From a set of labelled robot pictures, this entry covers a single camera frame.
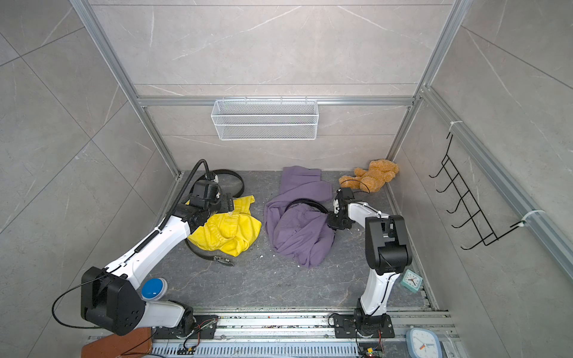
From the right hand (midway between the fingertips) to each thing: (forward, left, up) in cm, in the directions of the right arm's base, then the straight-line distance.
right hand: (335, 223), depth 99 cm
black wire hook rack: (-19, -34, +31) cm, 49 cm away
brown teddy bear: (+14, -16, +14) cm, 25 cm away
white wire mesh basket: (+38, +32, +30) cm, 58 cm away
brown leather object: (-44, +69, +3) cm, 82 cm away
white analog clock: (-45, -21, +2) cm, 50 cm away
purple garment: (-3, +18, +5) cm, 19 cm away
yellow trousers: (-7, +45, +6) cm, 46 cm away
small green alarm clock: (-26, -25, +1) cm, 36 cm away
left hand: (+1, +45, +21) cm, 50 cm away
